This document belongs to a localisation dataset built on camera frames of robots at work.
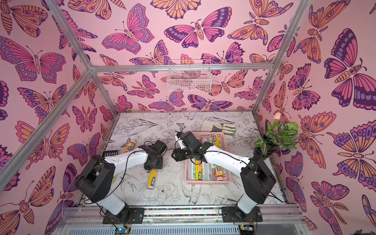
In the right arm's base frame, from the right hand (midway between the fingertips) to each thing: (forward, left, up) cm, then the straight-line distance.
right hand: (172, 156), depth 81 cm
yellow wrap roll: (-4, -15, -9) cm, 18 cm away
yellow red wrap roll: (-5, -26, -5) cm, 27 cm away
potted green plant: (+7, -56, +13) cm, 58 cm away
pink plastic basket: (-3, -20, -9) cm, 22 cm away
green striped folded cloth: (+29, -37, -12) cm, 49 cm away
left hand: (+1, +10, -12) cm, 16 cm away
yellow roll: (+10, +31, -10) cm, 34 cm away
